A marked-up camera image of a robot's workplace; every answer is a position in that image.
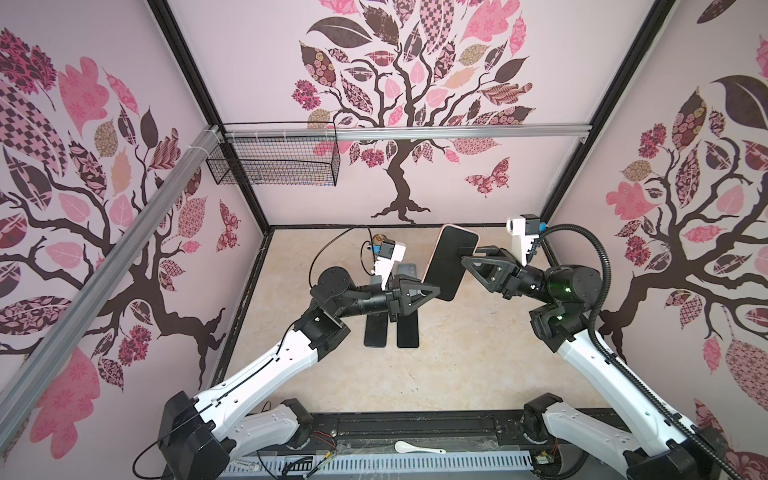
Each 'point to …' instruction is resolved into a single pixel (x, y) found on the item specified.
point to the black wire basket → (279, 154)
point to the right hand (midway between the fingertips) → (465, 263)
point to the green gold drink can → (377, 239)
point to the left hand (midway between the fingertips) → (439, 296)
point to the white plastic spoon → (404, 447)
